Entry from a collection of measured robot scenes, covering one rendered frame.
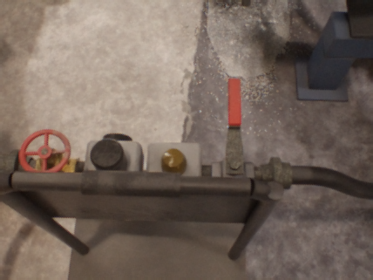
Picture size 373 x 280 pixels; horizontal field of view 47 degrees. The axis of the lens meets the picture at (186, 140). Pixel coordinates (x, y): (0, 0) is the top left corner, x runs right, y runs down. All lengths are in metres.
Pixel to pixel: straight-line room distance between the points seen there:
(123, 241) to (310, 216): 0.47
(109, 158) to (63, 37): 0.82
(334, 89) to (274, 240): 0.46
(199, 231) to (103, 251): 0.24
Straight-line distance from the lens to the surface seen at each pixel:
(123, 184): 0.53
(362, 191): 0.78
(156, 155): 0.66
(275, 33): 1.36
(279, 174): 0.67
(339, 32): 1.10
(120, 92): 1.25
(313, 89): 1.28
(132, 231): 1.10
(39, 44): 1.39
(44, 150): 0.65
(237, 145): 0.66
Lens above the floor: 1.07
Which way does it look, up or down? 67 degrees down
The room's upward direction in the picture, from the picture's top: straight up
